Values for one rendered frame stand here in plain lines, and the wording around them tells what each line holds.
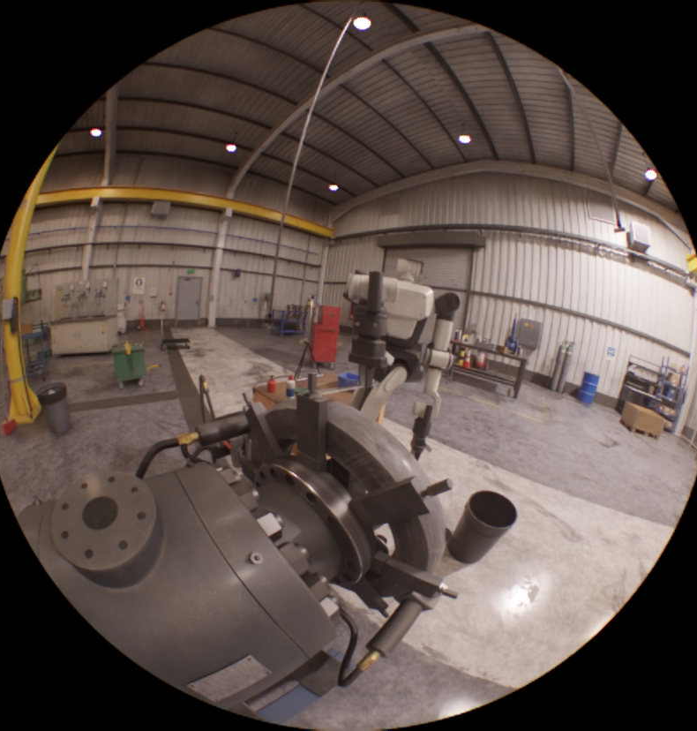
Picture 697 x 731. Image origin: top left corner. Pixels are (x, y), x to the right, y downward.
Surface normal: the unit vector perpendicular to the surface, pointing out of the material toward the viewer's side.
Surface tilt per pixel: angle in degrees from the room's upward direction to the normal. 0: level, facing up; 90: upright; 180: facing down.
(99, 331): 90
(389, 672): 0
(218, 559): 24
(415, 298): 88
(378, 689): 0
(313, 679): 0
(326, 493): 18
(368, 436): 36
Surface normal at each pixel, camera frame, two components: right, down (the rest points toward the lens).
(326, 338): 0.26, 0.26
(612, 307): -0.70, 0.08
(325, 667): 0.12, -0.96
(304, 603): 0.68, -0.44
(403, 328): -0.14, 0.18
